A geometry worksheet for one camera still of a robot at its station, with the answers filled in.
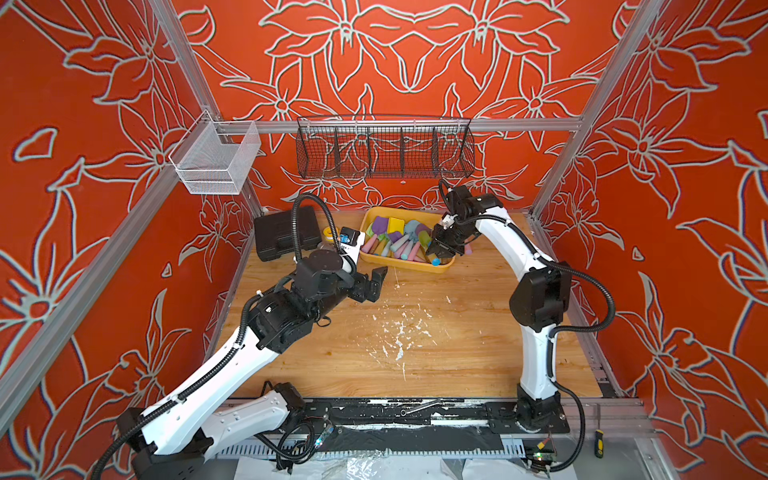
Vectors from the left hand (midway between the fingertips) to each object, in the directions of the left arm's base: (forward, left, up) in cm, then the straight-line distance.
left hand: (369, 258), depth 65 cm
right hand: (+17, -16, -16) cm, 28 cm away
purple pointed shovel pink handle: (+38, 0, -29) cm, 48 cm away
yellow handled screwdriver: (-27, -57, -33) cm, 71 cm away
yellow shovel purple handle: (+37, -5, -28) cm, 47 cm away
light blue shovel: (+36, -11, -29) cm, 48 cm away
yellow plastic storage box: (+29, -7, -27) cm, 40 cm away
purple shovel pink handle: (+29, -32, -28) cm, 51 cm away
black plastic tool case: (+28, +38, -26) cm, 54 cm away
